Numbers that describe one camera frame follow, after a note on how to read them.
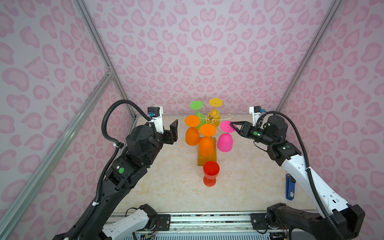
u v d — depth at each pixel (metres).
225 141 0.75
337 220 0.37
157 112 0.46
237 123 0.67
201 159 0.94
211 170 0.78
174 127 0.51
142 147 0.40
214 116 0.88
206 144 0.73
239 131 0.65
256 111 0.63
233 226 0.73
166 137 0.51
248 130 0.61
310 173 0.45
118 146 0.44
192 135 0.78
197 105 0.80
